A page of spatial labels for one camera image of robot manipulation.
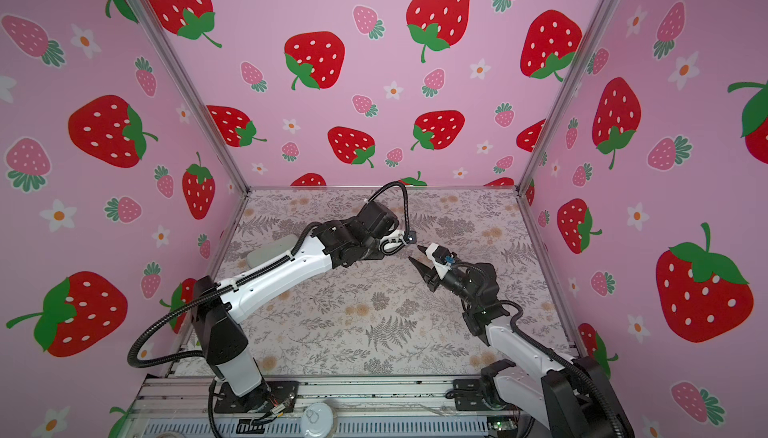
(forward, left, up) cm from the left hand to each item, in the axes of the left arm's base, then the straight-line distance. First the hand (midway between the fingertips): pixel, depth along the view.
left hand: (378, 228), depth 80 cm
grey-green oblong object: (+9, +40, -24) cm, 47 cm away
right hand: (-7, -10, -1) cm, 12 cm away
